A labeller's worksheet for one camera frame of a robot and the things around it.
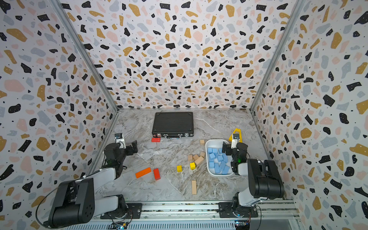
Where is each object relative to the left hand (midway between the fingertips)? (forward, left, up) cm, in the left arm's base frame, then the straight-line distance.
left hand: (130, 141), depth 89 cm
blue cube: (-13, -51, -7) cm, 53 cm away
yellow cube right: (-13, -39, -8) cm, 42 cm away
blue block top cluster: (-14, -54, -9) cm, 57 cm away
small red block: (+8, -13, -11) cm, 19 cm away
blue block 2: (-16, -59, -10) cm, 62 cm away
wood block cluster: (-9, -42, -8) cm, 44 cm away
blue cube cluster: (-8, -57, -9) cm, 58 cm away
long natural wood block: (-25, -40, -10) cm, 48 cm away
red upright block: (-18, -18, -9) cm, 27 cm away
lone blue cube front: (-3, -57, -8) cm, 58 cm away
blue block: (-3, -51, -8) cm, 51 cm away
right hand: (+1, -66, -4) cm, 66 cm away
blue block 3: (-8, -60, -8) cm, 61 cm away
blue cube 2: (-4, -54, -7) cm, 55 cm away
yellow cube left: (-14, -31, -9) cm, 35 cm away
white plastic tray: (+2, -55, -8) cm, 56 cm away
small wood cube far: (+4, -46, -9) cm, 47 cm away
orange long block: (-16, -9, -10) cm, 21 cm away
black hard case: (+18, -27, -6) cm, 34 cm away
